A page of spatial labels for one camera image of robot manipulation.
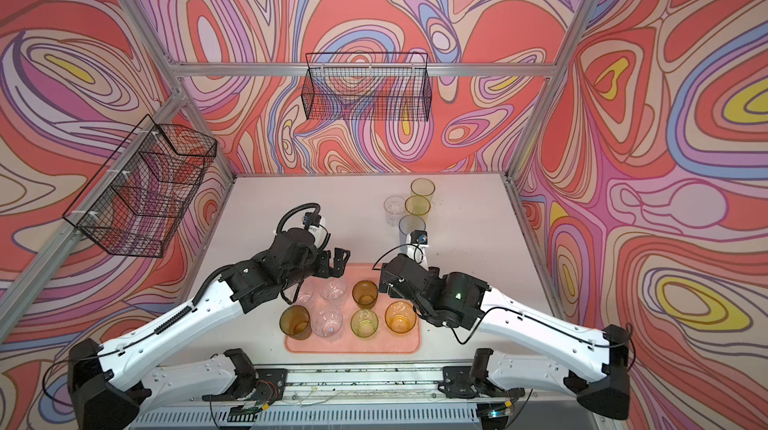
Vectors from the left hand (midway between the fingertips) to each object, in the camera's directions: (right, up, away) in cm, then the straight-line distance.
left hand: (340, 249), depth 75 cm
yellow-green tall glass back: (+24, +17, +24) cm, 38 cm away
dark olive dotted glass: (-14, -21, +7) cm, 26 cm away
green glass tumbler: (+6, -22, +7) cm, 24 cm away
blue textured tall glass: (+19, +5, +18) cm, 27 cm away
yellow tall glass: (+22, +11, +21) cm, 33 cm away
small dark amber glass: (+6, -15, +11) cm, 19 cm away
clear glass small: (+14, +10, +25) cm, 31 cm away
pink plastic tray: (+11, -26, +5) cm, 29 cm away
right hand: (+15, -6, -4) cm, 17 cm away
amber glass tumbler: (+16, -20, +8) cm, 27 cm away
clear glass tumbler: (-4, -15, +14) cm, 21 cm away
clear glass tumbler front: (-5, -22, +7) cm, 23 cm away
